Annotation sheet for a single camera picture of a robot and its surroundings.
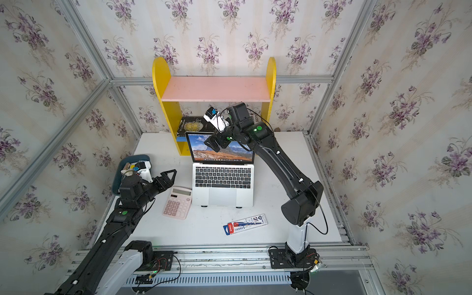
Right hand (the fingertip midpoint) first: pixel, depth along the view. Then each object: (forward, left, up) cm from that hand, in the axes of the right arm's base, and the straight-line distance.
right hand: (215, 133), depth 74 cm
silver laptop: (+1, 0, -38) cm, 38 cm away
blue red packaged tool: (-26, -13, -32) cm, 43 cm away
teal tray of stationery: (+3, +52, -29) cm, 60 cm away
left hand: (-12, +18, -14) cm, 26 cm away
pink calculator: (-17, +19, -31) cm, 40 cm away
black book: (+25, +17, -18) cm, 35 cm away
